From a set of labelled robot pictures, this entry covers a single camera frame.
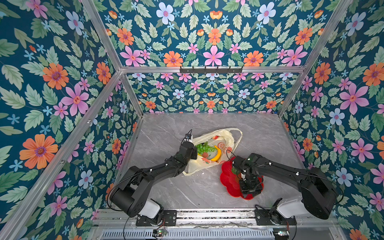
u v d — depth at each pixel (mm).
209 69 912
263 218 736
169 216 736
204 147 958
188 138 781
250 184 674
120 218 749
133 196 431
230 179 859
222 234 766
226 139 971
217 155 946
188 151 691
